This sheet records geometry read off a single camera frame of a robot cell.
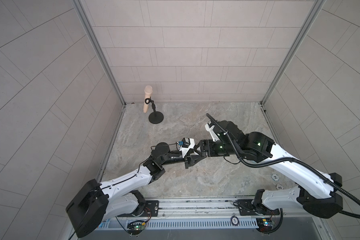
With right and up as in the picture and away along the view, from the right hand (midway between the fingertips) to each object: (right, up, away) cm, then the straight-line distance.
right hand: (198, 152), depth 62 cm
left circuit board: (-25, -34, +4) cm, 43 cm away
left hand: (+3, -2, +2) cm, 5 cm away
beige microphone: (-28, +29, +25) cm, 48 cm away
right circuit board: (+31, -35, +6) cm, 47 cm away
